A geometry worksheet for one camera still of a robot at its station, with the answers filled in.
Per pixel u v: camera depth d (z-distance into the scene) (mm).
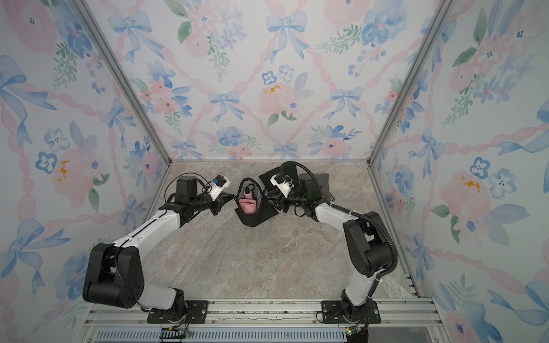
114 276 429
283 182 764
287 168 1044
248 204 864
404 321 739
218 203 761
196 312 745
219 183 732
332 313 738
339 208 588
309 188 726
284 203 781
